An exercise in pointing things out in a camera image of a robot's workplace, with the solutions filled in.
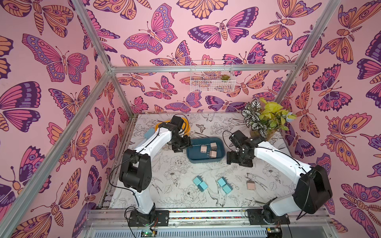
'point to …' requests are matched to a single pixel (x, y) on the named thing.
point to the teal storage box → (195, 156)
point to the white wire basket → (212, 76)
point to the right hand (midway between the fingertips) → (233, 160)
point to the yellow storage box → (187, 128)
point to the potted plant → (264, 118)
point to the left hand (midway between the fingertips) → (190, 147)
